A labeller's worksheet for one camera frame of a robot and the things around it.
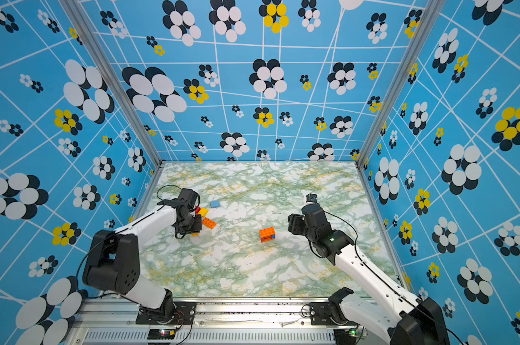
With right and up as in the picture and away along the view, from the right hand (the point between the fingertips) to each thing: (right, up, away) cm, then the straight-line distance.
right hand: (298, 217), depth 81 cm
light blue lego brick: (-37, +3, +23) cm, 44 cm away
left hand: (-41, -6, +10) cm, 43 cm away
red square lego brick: (-44, 0, +15) cm, 47 cm away
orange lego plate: (-12, -7, +6) cm, 15 cm away
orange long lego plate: (-38, -5, +15) cm, 41 cm away
